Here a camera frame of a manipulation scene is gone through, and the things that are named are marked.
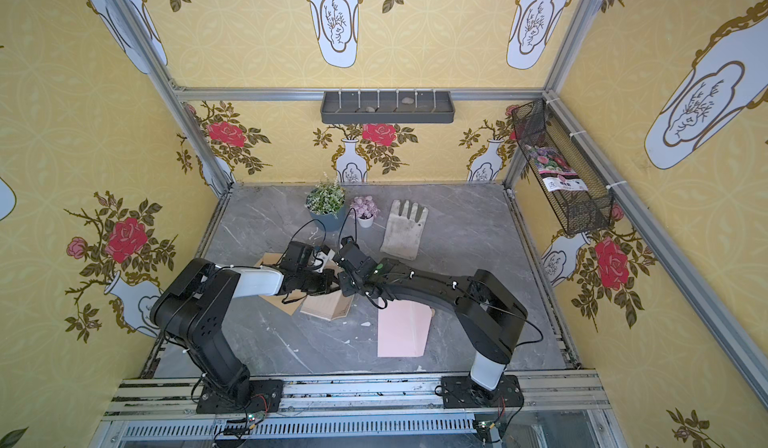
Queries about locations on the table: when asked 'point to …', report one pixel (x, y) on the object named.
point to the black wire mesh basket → (579, 197)
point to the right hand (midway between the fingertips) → (345, 284)
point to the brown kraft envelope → (288, 300)
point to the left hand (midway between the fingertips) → (347, 285)
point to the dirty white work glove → (403, 234)
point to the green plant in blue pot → (326, 205)
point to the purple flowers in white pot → (365, 210)
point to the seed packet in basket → (555, 171)
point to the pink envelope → (403, 328)
